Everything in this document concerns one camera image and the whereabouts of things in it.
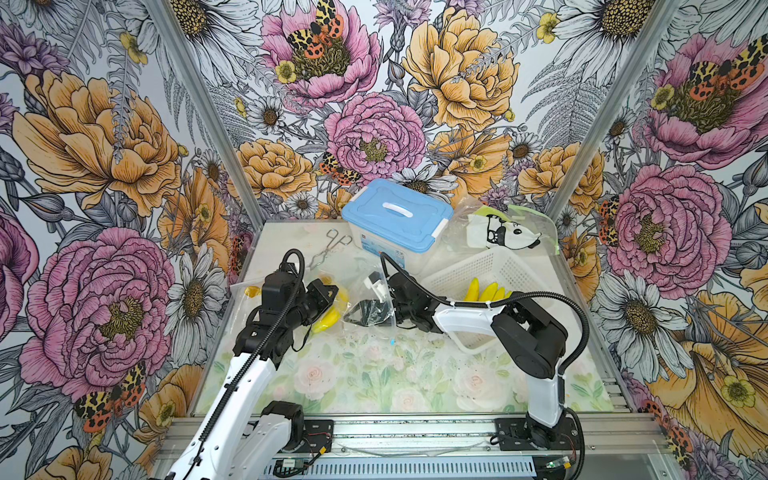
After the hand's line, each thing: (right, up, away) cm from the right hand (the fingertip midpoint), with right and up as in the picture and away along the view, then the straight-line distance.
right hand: (356, 325), depth 84 cm
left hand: (-3, +9, -7) cm, 12 cm away
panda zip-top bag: (+50, +29, +23) cm, 62 cm away
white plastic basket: (+48, +15, +19) cm, 54 cm away
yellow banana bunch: (-6, +4, -5) cm, 9 cm away
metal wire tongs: (-14, +27, +36) cm, 47 cm away
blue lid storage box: (+10, +31, +16) cm, 37 cm away
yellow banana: (+35, +8, +10) cm, 38 cm away
